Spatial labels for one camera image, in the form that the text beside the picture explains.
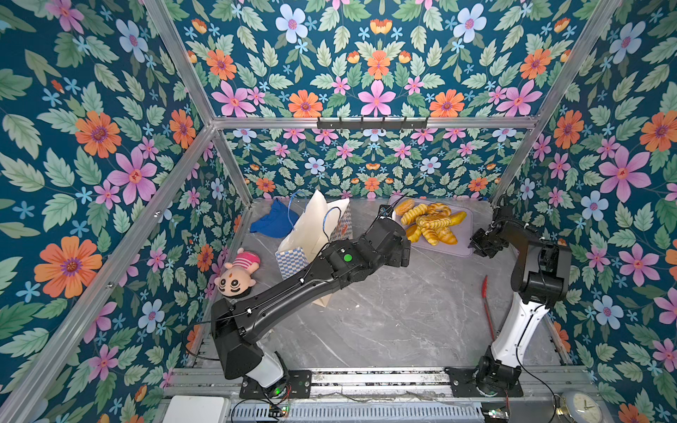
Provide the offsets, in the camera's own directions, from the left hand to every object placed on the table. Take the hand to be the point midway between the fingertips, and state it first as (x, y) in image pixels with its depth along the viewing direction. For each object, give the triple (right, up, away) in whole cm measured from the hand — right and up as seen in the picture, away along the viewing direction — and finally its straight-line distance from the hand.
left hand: (404, 241), depth 68 cm
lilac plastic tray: (+15, -2, +33) cm, 36 cm away
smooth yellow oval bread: (+30, +7, +40) cm, 50 cm away
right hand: (+33, -4, +34) cm, 48 cm away
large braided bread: (+16, +5, +30) cm, 35 cm away
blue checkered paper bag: (-28, +4, +31) cm, 42 cm away
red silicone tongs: (+32, -18, +23) cm, 43 cm away
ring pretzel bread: (+23, +11, +45) cm, 52 cm away
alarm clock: (+47, -43, -1) cm, 63 cm away
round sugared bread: (+7, +12, +43) cm, 45 cm away
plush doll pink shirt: (-53, -15, +18) cm, 58 cm away
